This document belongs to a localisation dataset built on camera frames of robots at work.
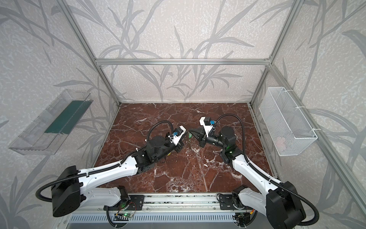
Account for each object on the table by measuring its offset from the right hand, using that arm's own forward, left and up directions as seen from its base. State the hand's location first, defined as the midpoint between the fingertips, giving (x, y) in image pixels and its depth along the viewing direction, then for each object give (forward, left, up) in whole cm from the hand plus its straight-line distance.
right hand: (191, 126), depth 71 cm
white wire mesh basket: (-8, -42, +7) cm, 44 cm away
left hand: (0, +2, -2) cm, 2 cm away
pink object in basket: (-6, -46, -7) cm, 47 cm away
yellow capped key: (-14, +10, -1) cm, 17 cm away
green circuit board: (-35, +33, -27) cm, 55 cm away
